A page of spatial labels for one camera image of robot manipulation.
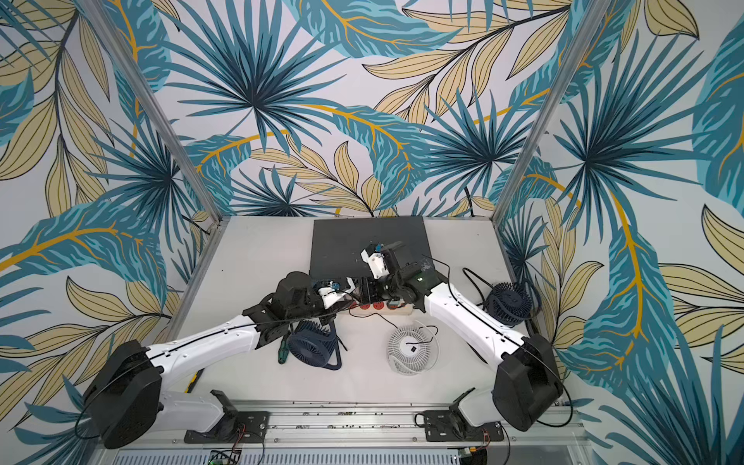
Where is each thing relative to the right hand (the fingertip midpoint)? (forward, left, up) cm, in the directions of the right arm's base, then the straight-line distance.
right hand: (340, 304), depth 76 cm
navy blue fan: (+5, -51, -12) cm, 52 cm away
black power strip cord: (+20, -40, -13) cm, 47 cm away
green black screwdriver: (-6, +17, -16) cm, 24 cm away
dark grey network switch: (+32, +4, -13) cm, 35 cm away
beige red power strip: (+7, -12, -16) cm, 21 cm away
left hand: (+4, -2, -2) cm, 5 cm away
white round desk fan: (-8, -19, -12) cm, 24 cm away
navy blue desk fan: (-8, +7, -6) cm, 12 cm away
